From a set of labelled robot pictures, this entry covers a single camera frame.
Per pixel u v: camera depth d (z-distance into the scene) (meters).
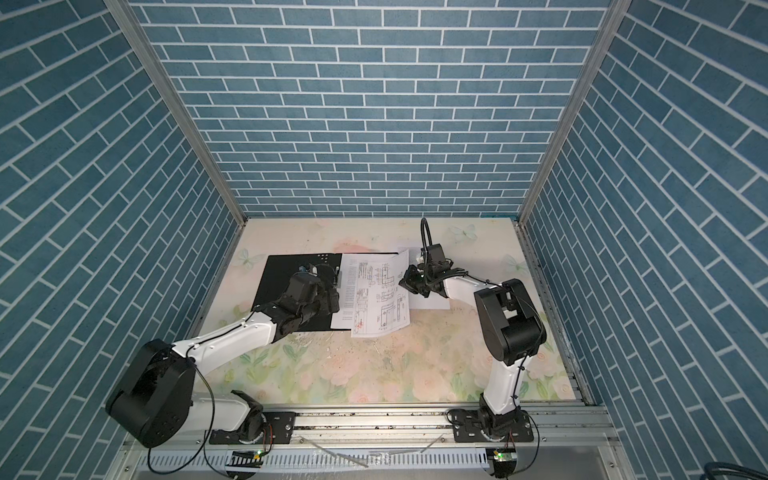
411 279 0.87
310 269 0.81
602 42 0.75
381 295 0.99
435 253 0.79
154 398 0.42
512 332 0.50
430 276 0.77
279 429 0.73
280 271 1.06
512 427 0.68
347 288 0.99
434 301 0.91
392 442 0.74
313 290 0.71
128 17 0.71
